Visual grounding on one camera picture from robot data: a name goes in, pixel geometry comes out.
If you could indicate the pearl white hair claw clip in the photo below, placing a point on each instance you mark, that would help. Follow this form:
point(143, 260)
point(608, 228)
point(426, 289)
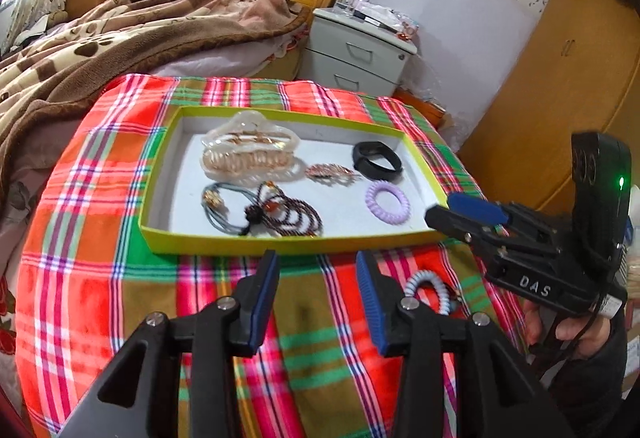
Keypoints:
point(247, 152)

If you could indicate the wooden wardrobe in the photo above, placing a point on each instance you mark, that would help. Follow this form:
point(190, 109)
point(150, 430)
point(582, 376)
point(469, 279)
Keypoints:
point(560, 82)

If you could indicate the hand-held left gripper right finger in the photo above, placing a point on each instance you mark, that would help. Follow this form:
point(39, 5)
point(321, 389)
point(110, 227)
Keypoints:
point(372, 303)

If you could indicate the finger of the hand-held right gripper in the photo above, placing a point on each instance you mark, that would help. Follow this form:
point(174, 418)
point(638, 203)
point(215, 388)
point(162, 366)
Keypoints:
point(462, 225)
point(475, 208)

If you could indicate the low wooden stool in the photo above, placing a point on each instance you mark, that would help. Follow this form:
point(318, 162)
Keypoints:
point(425, 105)

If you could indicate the brown paw-print blanket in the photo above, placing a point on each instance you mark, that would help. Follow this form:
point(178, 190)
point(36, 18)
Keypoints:
point(100, 57)

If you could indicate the clutter of small packets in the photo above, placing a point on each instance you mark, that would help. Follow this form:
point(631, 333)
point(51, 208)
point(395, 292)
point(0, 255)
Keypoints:
point(390, 17)

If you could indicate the yellow-green cardboard box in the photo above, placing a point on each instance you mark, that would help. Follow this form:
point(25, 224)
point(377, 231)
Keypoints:
point(280, 167)

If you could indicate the red rhinestone hair clip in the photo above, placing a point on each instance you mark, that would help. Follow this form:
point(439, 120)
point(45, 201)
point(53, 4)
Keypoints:
point(332, 173)

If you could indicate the black wristband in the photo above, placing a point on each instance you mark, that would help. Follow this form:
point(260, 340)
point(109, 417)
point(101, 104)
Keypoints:
point(377, 161)

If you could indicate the plaid cloth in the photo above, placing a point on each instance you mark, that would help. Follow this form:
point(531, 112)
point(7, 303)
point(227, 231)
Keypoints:
point(100, 268)

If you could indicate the floral bed sheet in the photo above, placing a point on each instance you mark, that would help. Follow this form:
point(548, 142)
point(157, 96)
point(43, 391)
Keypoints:
point(15, 218)

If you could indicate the grey nightstand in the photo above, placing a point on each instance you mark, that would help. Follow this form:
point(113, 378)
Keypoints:
point(350, 52)

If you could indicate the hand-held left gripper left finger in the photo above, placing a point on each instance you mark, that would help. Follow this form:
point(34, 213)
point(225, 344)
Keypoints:
point(265, 303)

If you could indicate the person's right hand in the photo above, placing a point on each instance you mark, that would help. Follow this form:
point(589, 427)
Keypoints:
point(570, 330)

